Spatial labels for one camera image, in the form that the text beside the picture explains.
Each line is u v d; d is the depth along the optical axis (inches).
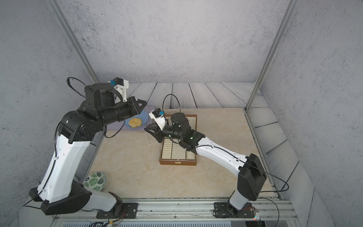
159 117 23.0
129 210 28.8
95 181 32.4
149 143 38.6
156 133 23.5
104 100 15.5
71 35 31.3
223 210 28.6
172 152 34.9
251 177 16.5
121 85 19.5
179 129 21.1
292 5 27.5
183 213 28.6
